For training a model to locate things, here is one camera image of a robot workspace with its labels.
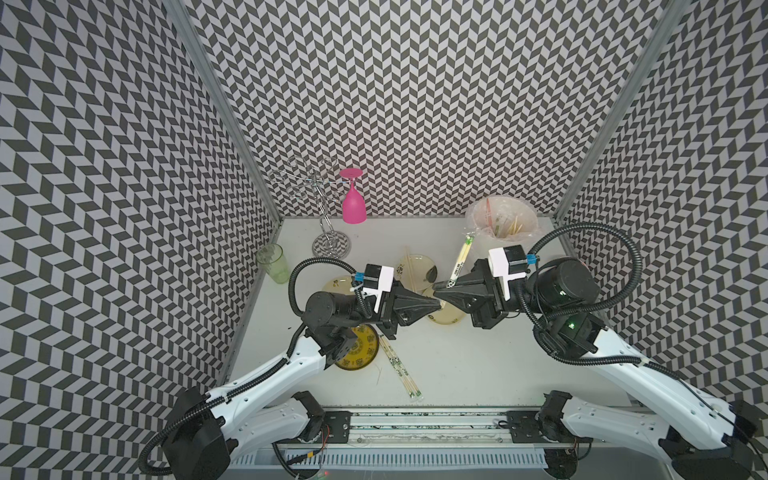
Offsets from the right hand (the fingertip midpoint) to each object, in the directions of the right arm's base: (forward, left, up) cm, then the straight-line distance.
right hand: (435, 294), depth 47 cm
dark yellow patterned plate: (+6, +17, -43) cm, 47 cm away
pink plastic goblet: (+46, +21, -25) cm, 57 cm away
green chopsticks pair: (+1, +7, -44) cm, 44 cm away
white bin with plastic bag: (+43, -28, -28) cm, 59 cm away
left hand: (0, -1, -5) cm, 5 cm away
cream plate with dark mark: (+34, +1, -43) cm, 55 cm away
